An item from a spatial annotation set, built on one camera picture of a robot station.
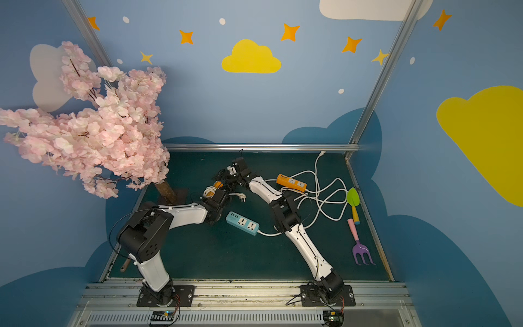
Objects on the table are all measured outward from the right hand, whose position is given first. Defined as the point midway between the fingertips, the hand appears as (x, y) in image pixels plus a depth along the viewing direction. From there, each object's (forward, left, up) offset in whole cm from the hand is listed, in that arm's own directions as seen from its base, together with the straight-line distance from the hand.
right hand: (215, 181), depth 102 cm
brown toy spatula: (-42, +29, -4) cm, 52 cm away
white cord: (-6, -13, -4) cm, 15 cm away
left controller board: (-57, +9, -9) cm, 58 cm away
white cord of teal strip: (-23, -33, -5) cm, 41 cm away
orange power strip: (-2, -1, 0) cm, 3 cm away
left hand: (-12, +3, -1) cm, 12 cm away
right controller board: (-53, -54, -9) cm, 76 cm away
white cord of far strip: (-6, -53, -5) cm, 53 cm away
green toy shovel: (-2, -71, -7) cm, 72 cm away
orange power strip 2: (+3, -39, -3) cm, 39 cm away
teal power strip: (-21, -17, -3) cm, 27 cm away
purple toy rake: (-28, -68, -6) cm, 74 cm away
